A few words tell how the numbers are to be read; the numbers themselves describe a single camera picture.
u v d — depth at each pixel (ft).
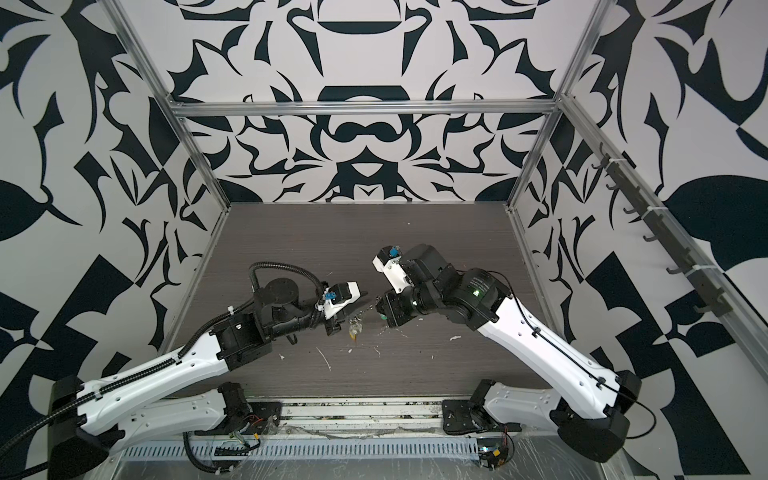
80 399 1.32
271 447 2.34
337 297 1.71
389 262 1.89
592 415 1.27
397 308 1.82
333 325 1.88
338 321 1.89
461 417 2.44
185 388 1.58
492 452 2.33
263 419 2.39
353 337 2.50
